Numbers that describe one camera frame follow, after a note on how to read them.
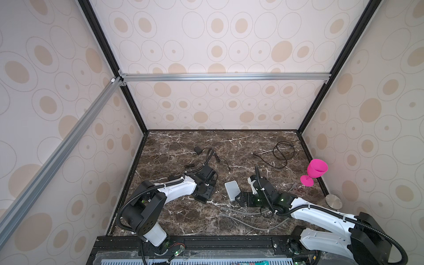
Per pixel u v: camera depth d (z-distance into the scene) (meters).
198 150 1.07
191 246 0.75
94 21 0.71
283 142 1.13
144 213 0.44
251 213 0.83
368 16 0.70
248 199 0.73
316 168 0.88
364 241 0.40
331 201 0.72
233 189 0.90
